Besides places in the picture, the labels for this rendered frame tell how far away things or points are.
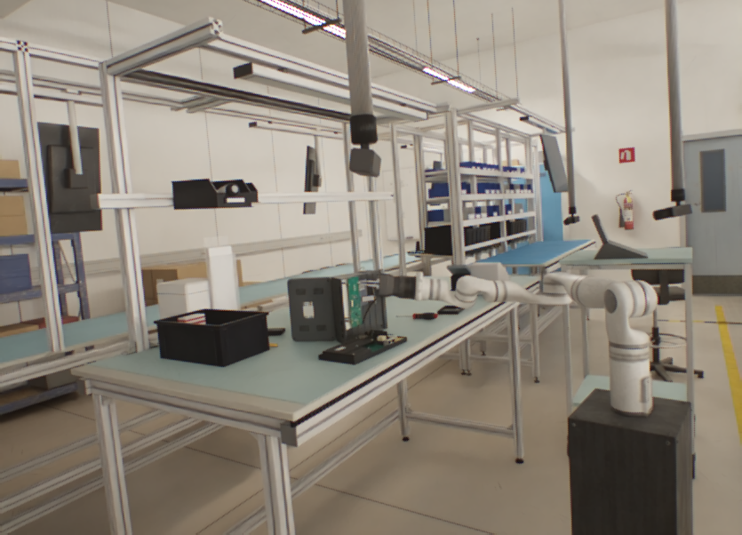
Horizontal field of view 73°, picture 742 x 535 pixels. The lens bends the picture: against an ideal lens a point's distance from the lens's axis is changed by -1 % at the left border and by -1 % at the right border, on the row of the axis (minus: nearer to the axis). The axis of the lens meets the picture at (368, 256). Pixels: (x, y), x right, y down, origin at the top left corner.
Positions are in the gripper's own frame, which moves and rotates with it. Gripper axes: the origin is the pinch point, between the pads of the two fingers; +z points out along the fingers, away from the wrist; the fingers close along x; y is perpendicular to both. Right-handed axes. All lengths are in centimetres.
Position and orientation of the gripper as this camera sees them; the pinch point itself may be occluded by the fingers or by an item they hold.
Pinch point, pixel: (359, 282)
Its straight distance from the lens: 162.9
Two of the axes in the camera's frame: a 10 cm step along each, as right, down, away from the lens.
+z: -10.0, -0.8, 0.2
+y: 0.1, 1.6, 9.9
